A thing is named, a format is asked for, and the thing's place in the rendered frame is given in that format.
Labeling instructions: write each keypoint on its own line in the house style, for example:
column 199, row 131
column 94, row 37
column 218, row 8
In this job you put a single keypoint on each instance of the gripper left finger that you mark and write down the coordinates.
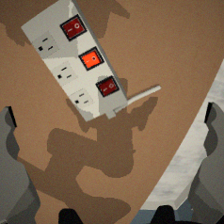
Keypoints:
column 19, row 200

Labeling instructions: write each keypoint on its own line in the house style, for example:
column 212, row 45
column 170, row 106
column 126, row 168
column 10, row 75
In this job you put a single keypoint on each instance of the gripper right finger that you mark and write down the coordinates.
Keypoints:
column 206, row 194

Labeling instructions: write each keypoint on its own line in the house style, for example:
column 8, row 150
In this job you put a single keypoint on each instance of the white power strip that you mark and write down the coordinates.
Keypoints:
column 66, row 43

